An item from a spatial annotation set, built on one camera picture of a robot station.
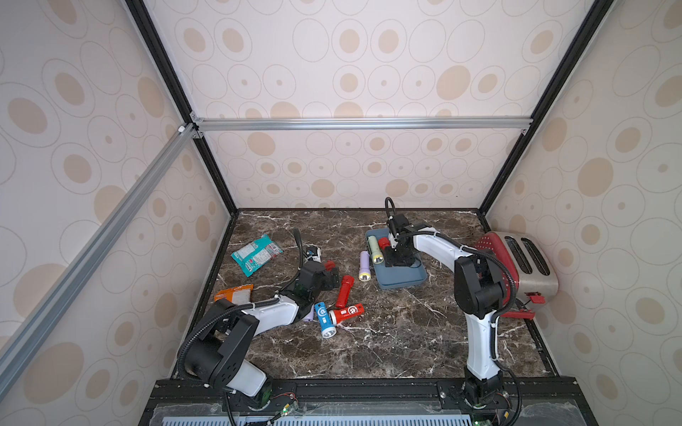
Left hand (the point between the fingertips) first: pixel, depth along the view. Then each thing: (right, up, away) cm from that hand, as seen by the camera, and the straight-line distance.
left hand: (336, 267), depth 90 cm
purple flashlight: (+10, -3, +6) cm, 12 cm away
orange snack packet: (-35, -10, +1) cm, 36 cm away
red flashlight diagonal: (+18, +8, +13) cm, 24 cm away
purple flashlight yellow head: (-8, -15, -5) cm, 18 cm away
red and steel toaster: (+58, -1, -11) cm, 59 cm away
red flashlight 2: (+3, -8, +2) cm, 9 cm away
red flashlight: (-3, 0, +9) cm, 10 cm away
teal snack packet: (-31, +4, +12) cm, 34 cm away
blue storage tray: (+21, -4, +6) cm, 23 cm away
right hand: (+24, +1, +9) cm, 26 cm away
